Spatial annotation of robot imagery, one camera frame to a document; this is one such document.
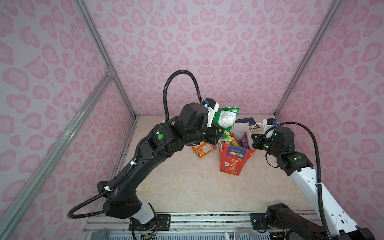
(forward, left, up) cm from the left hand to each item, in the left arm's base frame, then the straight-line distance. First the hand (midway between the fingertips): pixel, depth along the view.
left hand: (223, 128), depth 55 cm
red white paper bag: (+2, -8, -24) cm, 25 cm away
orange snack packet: (+17, +6, -41) cm, 45 cm away
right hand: (+9, -17, -16) cm, 25 cm away
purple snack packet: (+11, -16, -27) cm, 33 cm away
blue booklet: (+43, -32, -44) cm, 69 cm away
